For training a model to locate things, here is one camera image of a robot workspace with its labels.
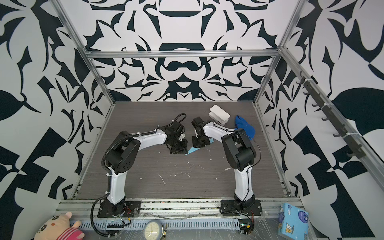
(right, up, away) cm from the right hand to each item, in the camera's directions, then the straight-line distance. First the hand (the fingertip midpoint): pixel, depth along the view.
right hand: (198, 144), depth 96 cm
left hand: (-5, -2, -4) cm, 7 cm away
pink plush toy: (-60, -29, -33) cm, 74 cm away
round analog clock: (-21, -32, -30) cm, 49 cm away
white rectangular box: (+14, +20, +9) cm, 26 cm away
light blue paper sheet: (-3, -2, -3) cm, 5 cm away
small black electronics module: (+21, -34, -25) cm, 47 cm away
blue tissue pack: (+40, -29, -30) cm, 58 cm away
